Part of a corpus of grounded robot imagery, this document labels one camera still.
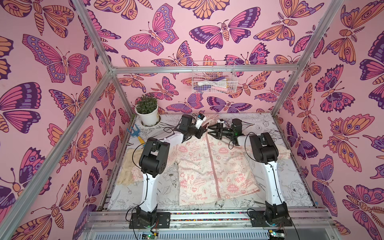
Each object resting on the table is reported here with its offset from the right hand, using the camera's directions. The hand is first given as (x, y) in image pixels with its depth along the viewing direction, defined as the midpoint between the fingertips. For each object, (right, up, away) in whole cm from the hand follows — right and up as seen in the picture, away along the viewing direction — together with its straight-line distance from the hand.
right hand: (209, 129), depth 100 cm
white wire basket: (+3, +34, -3) cm, 34 cm away
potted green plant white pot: (-43, +15, +3) cm, 45 cm away
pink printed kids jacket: (-1, -24, -8) cm, 25 cm away
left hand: (-1, 0, -1) cm, 2 cm away
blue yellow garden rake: (-53, -2, +10) cm, 54 cm away
